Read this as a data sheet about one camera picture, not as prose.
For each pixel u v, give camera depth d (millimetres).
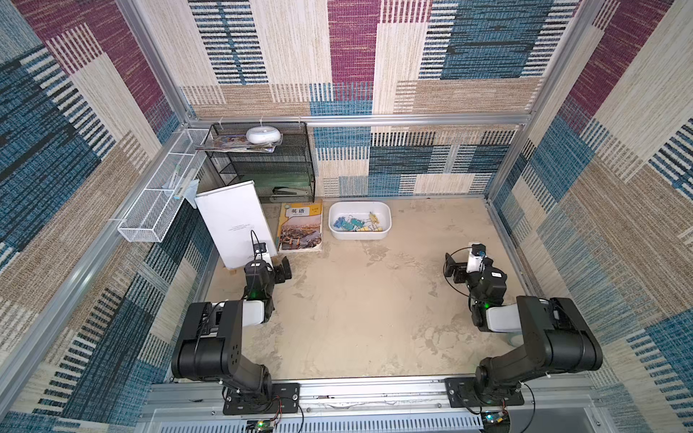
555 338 450
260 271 732
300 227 1105
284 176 1108
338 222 1116
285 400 738
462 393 729
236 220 899
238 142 906
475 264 797
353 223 1114
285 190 1108
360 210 1130
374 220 1116
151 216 916
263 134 877
